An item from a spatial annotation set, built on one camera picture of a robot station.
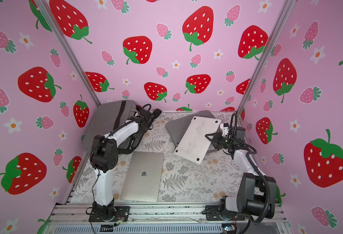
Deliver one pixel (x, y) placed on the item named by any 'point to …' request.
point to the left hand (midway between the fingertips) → (128, 126)
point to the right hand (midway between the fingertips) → (204, 136)
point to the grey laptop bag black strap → (101, 118)
